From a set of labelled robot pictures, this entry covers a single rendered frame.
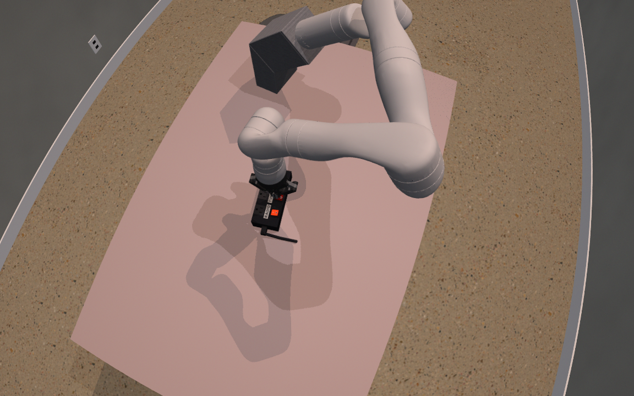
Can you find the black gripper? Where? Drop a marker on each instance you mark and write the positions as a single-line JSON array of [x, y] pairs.
[[284, 187]]

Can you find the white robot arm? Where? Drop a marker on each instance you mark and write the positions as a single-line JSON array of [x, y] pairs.
[[409, 152]]

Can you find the black power strip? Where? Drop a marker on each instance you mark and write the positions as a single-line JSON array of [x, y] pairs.
[[268, 214]]

